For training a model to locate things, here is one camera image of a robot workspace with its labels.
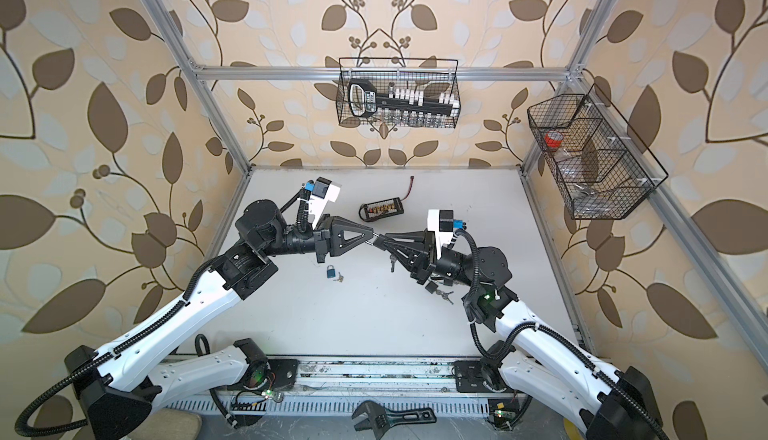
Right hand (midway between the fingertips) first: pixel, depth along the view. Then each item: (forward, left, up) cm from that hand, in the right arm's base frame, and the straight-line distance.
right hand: (386, 244), depth 57 cm
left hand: (0, +3, +3) cm, 4 cm away
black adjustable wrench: (-25, +3, -36) cm, 44 cm away
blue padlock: (+13, +19, -37) cm, 44 cm away
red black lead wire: (+47, -9, -36) cm, 60 cm away
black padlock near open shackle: (+6, -13, -36) cm, 39 cm away
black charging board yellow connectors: (+36, +2, -35) cm, 50 cm away
